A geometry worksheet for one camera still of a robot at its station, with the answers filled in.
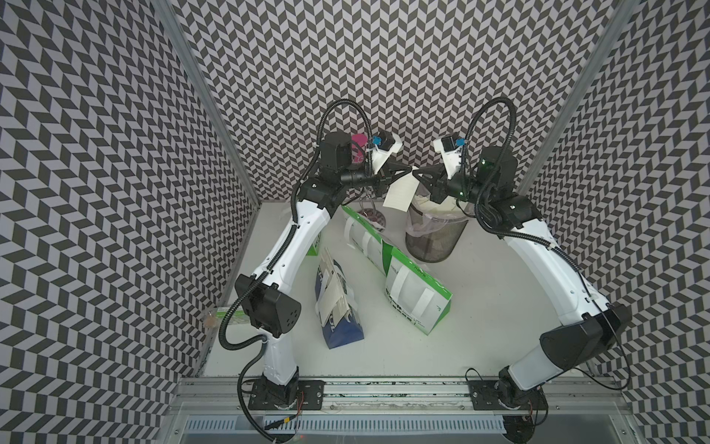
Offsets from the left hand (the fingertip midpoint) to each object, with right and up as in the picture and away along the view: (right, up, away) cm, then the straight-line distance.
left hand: (409, 169), depth 66 cm
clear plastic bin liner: (+7, -12, +12) cm, 18 cm away
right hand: (+2, -1, +1) cm, 3 cm away
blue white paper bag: (-18, -33, -1) cm, 37 cm away
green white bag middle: (-12, -17, +13) cm, 24 cm away
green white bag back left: (-29, -21, +32) cm, 48 cm away
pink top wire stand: (-10, -10, +42) cm, 45 cm away
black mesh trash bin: (+11, -18, +22) cm, 30 cm away
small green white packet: (-56, -41, +15) cm, 71 cm away
